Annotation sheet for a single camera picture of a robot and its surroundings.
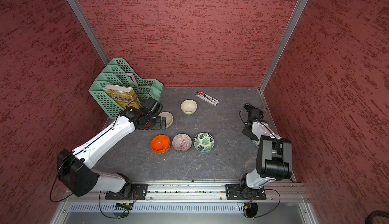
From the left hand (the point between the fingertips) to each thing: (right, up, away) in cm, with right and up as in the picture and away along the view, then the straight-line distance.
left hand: (155, 127), depth 80 cm
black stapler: (+60, +10, +27) cm, 67 cm away
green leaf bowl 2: (+59, -11, +9) cm, 61 cm away
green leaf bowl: (+27, -11, +10) cm, 31 cm away
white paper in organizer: (-25, +34, +25) cm, 48 cm away
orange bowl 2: (+2, -13, +3) cm, 13 cm away
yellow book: (-19, +17, +5) cm, 26 cm away
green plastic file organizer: (-32, +34, +21) cm, 51 cm away
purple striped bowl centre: (+14, -11, +7) cm, 19 cm away
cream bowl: (+17, +10, +25) cm, 32 cm away
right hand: (+57, -7, +12) cm, 58 cm away
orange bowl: (+2, -8, +6) cm, 10 cm away
